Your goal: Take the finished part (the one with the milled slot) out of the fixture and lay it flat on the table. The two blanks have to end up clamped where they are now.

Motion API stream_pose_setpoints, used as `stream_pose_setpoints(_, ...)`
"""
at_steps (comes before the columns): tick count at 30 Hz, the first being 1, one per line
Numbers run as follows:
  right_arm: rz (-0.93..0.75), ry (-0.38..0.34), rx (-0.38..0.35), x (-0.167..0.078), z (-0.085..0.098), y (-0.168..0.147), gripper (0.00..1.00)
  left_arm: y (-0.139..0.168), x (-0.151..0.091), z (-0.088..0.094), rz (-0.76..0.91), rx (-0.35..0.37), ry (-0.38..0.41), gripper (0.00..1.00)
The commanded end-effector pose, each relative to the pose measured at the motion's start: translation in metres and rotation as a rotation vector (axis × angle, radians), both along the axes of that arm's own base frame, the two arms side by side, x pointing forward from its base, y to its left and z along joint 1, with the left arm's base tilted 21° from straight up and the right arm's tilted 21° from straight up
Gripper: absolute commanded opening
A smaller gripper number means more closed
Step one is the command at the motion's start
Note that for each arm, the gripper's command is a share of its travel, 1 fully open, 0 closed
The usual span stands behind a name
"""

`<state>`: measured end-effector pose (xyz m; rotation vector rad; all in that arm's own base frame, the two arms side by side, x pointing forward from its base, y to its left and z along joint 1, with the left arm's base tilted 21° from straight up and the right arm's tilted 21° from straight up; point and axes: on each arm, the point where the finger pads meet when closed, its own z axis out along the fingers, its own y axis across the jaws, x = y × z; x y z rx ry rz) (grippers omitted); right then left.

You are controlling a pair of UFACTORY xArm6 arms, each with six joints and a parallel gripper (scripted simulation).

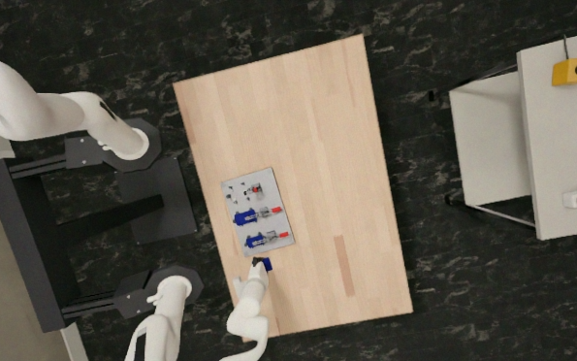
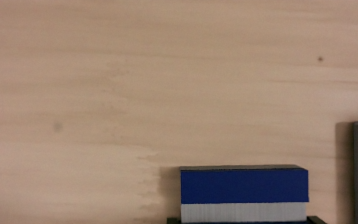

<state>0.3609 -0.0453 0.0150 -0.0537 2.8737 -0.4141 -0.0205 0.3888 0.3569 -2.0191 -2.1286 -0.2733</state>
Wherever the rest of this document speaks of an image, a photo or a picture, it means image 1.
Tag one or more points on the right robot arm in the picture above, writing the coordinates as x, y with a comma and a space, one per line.
154, 339

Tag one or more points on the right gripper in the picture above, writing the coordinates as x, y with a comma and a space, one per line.
257, 270

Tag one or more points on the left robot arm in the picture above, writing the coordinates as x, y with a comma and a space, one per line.
23, 112

